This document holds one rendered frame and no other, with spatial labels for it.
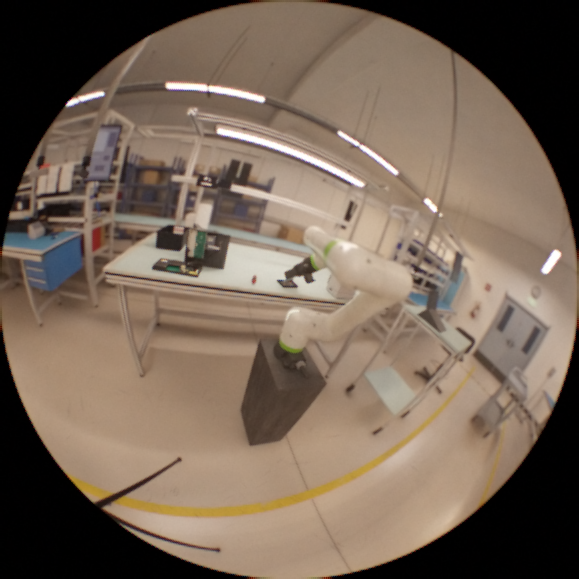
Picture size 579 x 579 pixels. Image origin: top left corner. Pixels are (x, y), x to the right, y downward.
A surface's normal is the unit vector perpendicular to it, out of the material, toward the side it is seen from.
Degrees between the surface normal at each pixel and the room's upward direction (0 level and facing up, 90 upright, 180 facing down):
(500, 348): 90
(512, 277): 90
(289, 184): 90
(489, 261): 90
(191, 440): 0
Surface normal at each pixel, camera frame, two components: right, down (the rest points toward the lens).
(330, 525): 0.29, -0.88
